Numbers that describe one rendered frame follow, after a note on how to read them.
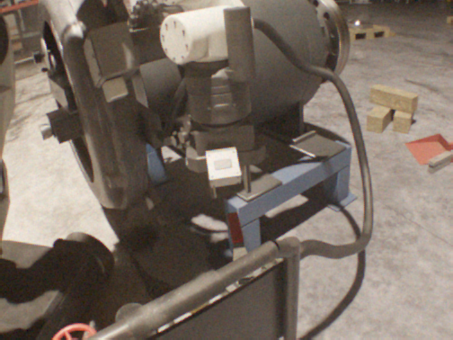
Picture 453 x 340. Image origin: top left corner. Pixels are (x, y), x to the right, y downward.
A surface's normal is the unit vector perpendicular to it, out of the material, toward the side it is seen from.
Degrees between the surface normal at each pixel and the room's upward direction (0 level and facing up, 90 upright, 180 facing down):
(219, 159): 30
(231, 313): 90
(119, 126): 89
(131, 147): 100
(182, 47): 90
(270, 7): 52
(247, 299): 90
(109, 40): 68
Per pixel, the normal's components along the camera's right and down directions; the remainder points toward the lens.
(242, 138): 0.11, 0.46
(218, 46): 0.70, 0.26
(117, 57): 0.49, -0.03
